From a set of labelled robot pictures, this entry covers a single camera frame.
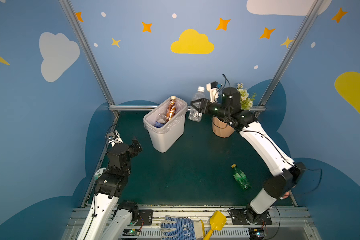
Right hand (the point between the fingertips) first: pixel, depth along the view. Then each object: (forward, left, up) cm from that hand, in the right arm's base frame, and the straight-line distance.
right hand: (195, 102), depth 70 cm
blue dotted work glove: (-47, +2, -40) cm, 62 cm away
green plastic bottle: (-20, -29, -38) cm, 52 cm away
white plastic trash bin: (-5, +15, -23) cm, 28 cm away
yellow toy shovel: (-43, -14, -40) cm, 60 cm away
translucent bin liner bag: (+4, +24, -16) cm, 30 cm away
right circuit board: (-47, -33, -42) cm, 71 cm away
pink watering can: (-31, -47, -32) cm, 65 cm away
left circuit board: (-49, +29, -41) cm, 70 cm away
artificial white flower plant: (+18, -33, -14) cm, 40 cm away
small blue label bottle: (+7, +20, -21) cm, 30 cm away
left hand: (-16, +31, -11) cm, 36 cm away
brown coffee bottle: (+12, +13, -16) cm, 24 cm away
